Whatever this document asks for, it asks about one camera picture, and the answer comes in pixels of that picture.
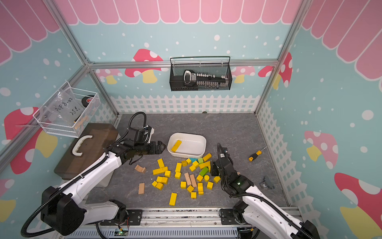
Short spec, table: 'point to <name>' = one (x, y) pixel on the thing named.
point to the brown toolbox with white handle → (86, 150)
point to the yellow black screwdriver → (258, 153)
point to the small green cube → (200, 160)
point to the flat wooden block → (141, 188)
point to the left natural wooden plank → (188, 179)
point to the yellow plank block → (160, 163)
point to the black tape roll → (86, 100)
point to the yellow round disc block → (206, 178)
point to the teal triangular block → (193, 159)
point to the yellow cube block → (167, 173)
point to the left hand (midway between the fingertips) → (159, 149)
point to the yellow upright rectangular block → (178, 167)
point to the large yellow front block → (173, 199)
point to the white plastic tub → (189, 145)
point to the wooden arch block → (140, 169)
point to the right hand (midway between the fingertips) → (213, 161)
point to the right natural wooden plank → (194, 182)
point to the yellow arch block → (200, 188)
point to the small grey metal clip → (267, 182)
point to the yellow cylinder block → (207, 157)
